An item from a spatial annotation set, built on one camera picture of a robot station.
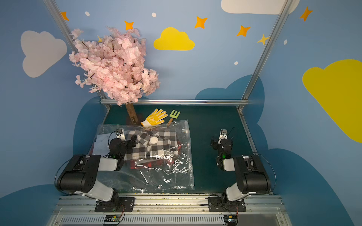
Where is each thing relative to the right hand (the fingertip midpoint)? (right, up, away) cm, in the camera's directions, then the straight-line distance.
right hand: (223, 136), depth 95 cm
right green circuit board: (-2, -42, -22) cm, 47 cm away
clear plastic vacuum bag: (-30, -24, -11) cm, 40 cm away
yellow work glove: (-51, +13, +20) cm, 56 cm away
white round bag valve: (-47, -2, -4) cm, 47 cm away
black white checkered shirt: (-46, -6, -5) cm, 47 cm away
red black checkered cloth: (-42, -16, -9) cm, 46 cm away
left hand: (-66, +1, -1) cm, 66 cm away
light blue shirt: (-82, -7, -2) cm, 83 cm away
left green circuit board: (-64, -40, -23) cm, 79 cm away
